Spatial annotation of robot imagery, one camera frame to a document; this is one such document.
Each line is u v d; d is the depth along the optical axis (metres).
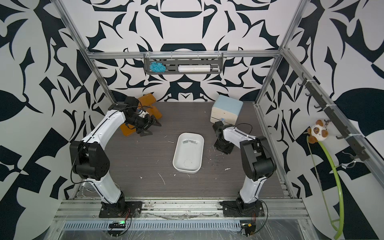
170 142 0.99
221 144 0.79
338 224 0.53
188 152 0.94
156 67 0.91
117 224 0.73
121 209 0.67
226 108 0.96
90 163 0.47
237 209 0.69
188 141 0.99
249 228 0.71
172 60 0.94
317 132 0.59
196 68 0.89
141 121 0.75
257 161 0.48
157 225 0.78
